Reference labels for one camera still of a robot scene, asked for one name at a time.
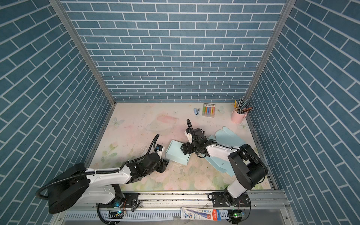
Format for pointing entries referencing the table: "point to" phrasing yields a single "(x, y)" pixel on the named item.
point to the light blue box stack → (225, 137)
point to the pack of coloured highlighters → (208, 110)
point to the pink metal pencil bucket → (237, 118)
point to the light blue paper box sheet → (174, 152)
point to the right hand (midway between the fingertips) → (185, 145)
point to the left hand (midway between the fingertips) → (167, 161)
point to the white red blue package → (200, 213)
